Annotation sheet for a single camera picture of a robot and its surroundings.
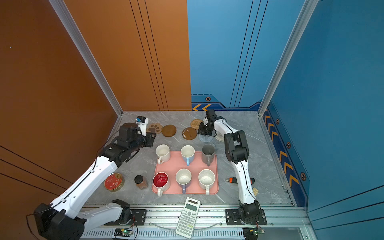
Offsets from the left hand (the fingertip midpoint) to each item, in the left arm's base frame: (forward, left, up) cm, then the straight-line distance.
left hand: (155, 132), depth 78 cm
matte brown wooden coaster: (+20, -1, -24) cm, 31 cm away
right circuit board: (-41, -49, -25) cm, 68 cm away
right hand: (+18, -22, -22) cm, 37 cm away
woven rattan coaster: (+26, -20, -23) cm, 40 cm away
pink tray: (-6, -9, -22) cm, 25 cm away
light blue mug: (0, -16, -20) cm, 25 cm away
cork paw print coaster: (+21, +8, -22) cm, 32 cm away
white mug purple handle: (-15, -15, -22) cm, 30 cm away
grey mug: (-1, -29, -19) cm, 35 cm away
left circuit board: (-41, +13, -25) cm, 50 cm away
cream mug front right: (-16, -28, -23) cm, 39 cm away
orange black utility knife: (-16, -44, -23) cm, 52 cm away
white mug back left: (-1, -1, -19) cm, 19 cm away
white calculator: (-35, -18, -23) cm, 45 cm away
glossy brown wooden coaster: (+17, -17, -23) cm, 33 cm away
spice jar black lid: (-20, +6, -15) cm, 26 cm away
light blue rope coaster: (+12, -28, -22) cm, 38 cm away
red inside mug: (-18, -2, -22) cm, 28 cm away
